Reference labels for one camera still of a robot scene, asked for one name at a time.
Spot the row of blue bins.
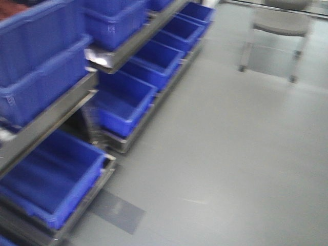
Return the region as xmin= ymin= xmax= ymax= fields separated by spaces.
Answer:
xmin=83 ymin=0 xmax=216 ymax=138

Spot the steel rack with roller tracks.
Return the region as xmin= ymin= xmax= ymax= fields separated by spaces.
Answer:
xmin=0 ymin=73 xmax=119 ymax=246
xmin=81 ymin=0 xmax=218 ymax=155

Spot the blue plastic bin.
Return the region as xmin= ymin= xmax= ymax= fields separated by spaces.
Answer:
xmin=0 ymin=0 xmax=87 ymax=88
xmin=0 ymin=129 xmax=109 ymax=230
xmin=0 ymin=35 xmax=94 ymax=127

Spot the grey chair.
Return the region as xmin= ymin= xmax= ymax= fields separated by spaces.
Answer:
xmin=238 ymin=0 xmax=315 ymax=84

